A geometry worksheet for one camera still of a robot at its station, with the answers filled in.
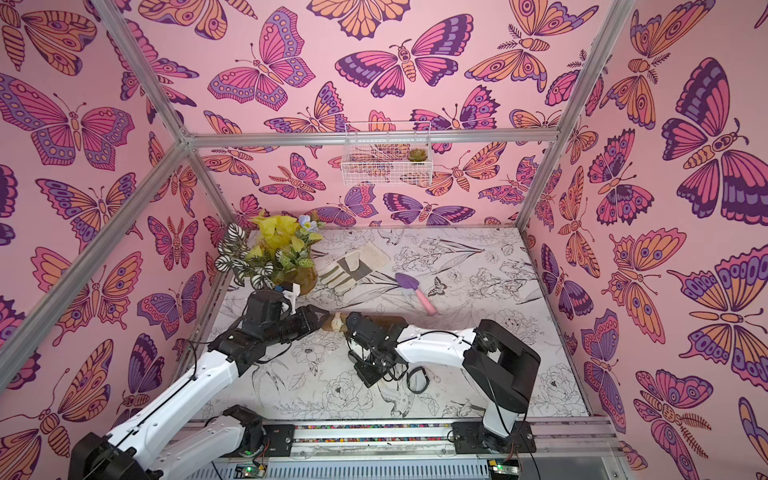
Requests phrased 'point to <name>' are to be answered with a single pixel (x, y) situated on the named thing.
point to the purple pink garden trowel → (407, 281)
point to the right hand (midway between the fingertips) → (363, 373)
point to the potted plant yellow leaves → (274, 251)
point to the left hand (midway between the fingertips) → (328, 314)
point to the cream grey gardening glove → (344, 272)
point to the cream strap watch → (336, 323)
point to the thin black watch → (408, 378)
